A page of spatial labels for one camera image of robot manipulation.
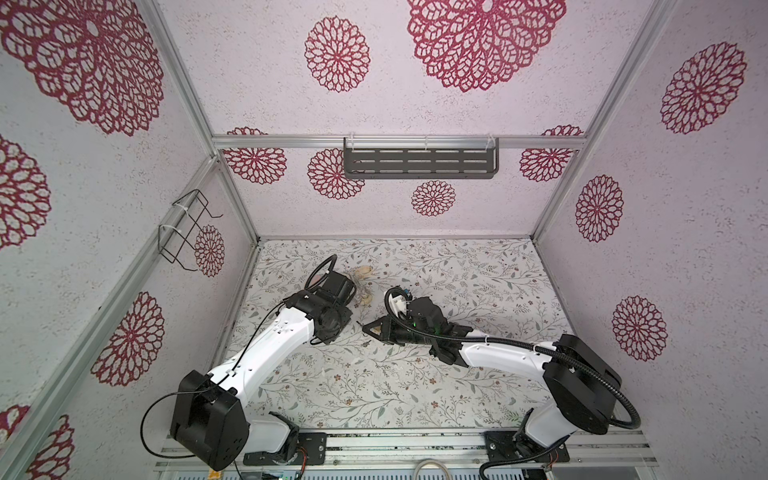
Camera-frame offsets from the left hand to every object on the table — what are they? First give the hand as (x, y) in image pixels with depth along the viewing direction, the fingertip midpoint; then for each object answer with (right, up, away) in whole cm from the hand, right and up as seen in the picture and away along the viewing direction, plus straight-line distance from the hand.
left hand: (343, 326), depth 83 cm
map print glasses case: (+5, +7, +18) cm, 19 cm away
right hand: (+5, +1, -7) cm, 9 cm away
